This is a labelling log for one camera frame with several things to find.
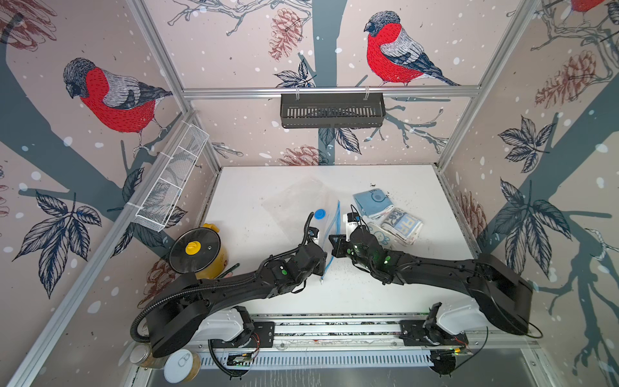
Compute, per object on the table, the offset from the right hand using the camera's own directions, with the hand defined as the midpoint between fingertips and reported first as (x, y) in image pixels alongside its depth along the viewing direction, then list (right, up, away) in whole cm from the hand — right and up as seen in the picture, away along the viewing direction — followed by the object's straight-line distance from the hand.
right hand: (328, 234), depth 83 cm
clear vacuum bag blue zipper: (-13, +8, +25) cm, 30 cm away
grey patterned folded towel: (+32, +1, +13) cm, 34 cm away
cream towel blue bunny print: (+24, -4, +10) cm, 27 cm away
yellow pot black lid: (-43, -5, -4) cm, 44 cm away
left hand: (0, -6, 0) cm, 6 cm away
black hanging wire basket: (+3, +50, +22) cm, 54 cm away
